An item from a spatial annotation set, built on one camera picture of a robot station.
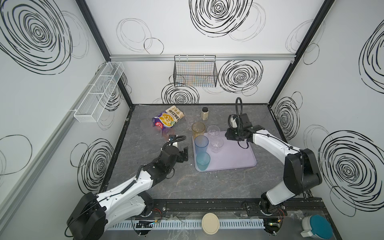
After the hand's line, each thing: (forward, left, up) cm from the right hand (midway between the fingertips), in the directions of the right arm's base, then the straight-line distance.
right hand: (226, 134), depth 90 cm
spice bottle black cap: (+20, +12, -3) cm, 24 cm away
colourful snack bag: (+19, +39, -7) cm, 44 cm away
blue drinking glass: (-3, +15, -4) cm, 16 cm away
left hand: (-10, +26, +3) cm, 28 cm away
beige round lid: (-44, +12, -4) cm, 46 cm away
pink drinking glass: (+6, +38, -6) cm, 39 cm away
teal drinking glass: (-13, +14, -7) cm, 21 cm away
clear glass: (+7, +7, -6) cm, 12 cm away
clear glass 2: (-3, +6, -5) cm, 8 cm away
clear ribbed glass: (+16, +24, -7) cm, 29 cm away
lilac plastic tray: (-10, -3, -10) cm, 14 cm away
